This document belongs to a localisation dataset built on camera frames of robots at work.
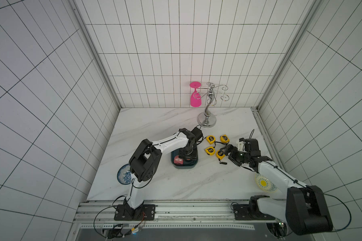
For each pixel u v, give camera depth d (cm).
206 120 111
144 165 50
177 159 89
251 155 68
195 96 105
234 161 78
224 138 100
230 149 78
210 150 93
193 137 68
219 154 90
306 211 40
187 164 88
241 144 81
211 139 99
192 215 73
